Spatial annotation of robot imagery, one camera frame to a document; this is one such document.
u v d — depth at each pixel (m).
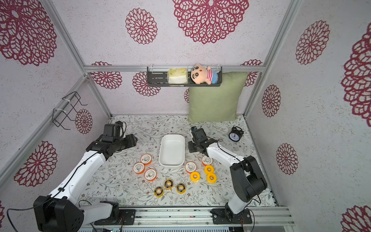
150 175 0.88
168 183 0.85
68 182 0.43
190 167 0.91
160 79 0.92
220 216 0.73
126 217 0.73
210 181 0.85
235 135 1.00
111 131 0.60
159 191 0.82
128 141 0.72
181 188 0.83
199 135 0.70
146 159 0.94
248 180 0.46
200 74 0.85
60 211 0.38
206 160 0.93
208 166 0.90
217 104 1.01
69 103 0.79
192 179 0.86
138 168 0.90
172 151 1.03
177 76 0.90
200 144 0.69
